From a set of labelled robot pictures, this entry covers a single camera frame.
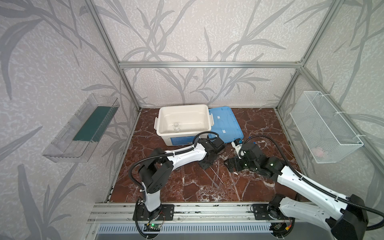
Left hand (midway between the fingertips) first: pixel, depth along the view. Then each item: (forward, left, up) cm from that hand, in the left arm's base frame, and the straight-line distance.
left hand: (214, 159), depth 87 cm
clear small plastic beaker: (+24, +25, 0) cm, 35 cm away
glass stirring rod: (-10, -3, -3) cm, 11 cm away
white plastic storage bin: (+28, +23, -5) cm, 37 cm away
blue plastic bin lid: (+30, -10, -7) cm, 33 cm away
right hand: (-2, -8, +9) cm, 12 cm away
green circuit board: (-33, +31, -7) cm, 46 cm away
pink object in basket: (-4, -50, +16) cm, 53 cm away
